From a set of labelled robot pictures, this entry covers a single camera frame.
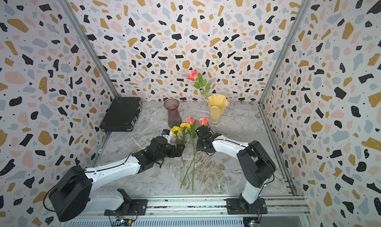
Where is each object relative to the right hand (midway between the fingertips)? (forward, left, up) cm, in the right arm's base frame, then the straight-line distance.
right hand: (200, 146), depth 93 cm
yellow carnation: (+11, +16, +1) cm, 20 cm away
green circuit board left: (-39, +36, -3) cm, 53 cm away
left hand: (-4, +11, +8) cm, 15 cm away
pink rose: (+14, +7, -1) cm, 16 cm away
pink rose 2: (+19, -2, +2) cm, 20 cm away
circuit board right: (-37, -25, -4) cm, 45 cm away
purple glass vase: (+17, +18, +7) cm, 26 cm away
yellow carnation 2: (+15, +10, +1) cm, 19 cm away
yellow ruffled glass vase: (+25, -10, +15) cm, 31 cm away
